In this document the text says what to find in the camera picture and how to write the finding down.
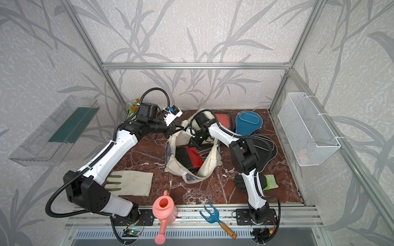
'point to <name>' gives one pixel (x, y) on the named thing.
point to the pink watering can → (164, 208)
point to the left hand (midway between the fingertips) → (182, 127)
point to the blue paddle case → (248, 122)
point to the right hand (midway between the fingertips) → (190, 144)
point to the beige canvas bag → (182, 138)
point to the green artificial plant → (133, 106)
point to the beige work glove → (128, 183)
